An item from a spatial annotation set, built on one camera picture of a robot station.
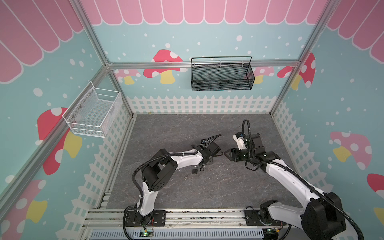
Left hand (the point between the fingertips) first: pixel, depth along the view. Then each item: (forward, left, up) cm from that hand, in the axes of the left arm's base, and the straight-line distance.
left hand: (205, 160), depth 94 cm
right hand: (-1, -12, +13) cm, 18 cm away
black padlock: (-7, +6, +1) cm, 9 cm away
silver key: (-12, +12, 0) cm, 16 cm away
